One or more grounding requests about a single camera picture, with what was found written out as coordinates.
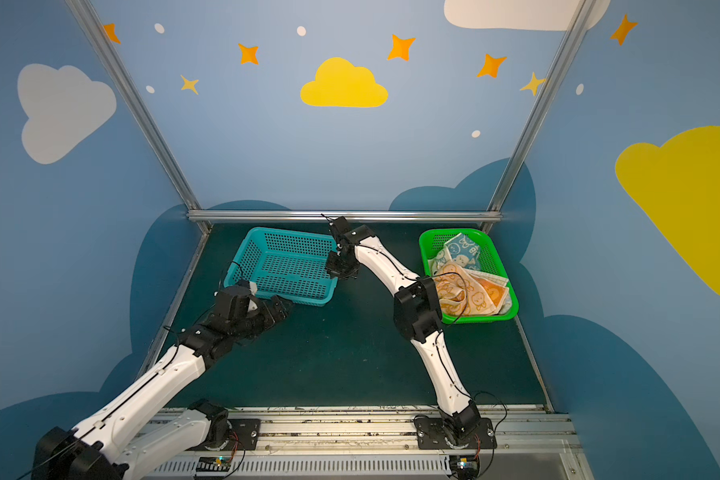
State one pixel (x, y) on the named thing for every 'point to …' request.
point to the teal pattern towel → (464, 251)
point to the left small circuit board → (212, 466)
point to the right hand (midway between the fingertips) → (333, 272)
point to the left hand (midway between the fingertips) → (284, 308)
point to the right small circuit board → (464, 467)
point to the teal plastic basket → (284, 263)
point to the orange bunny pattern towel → (460, 293)
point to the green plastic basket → (491, 260)
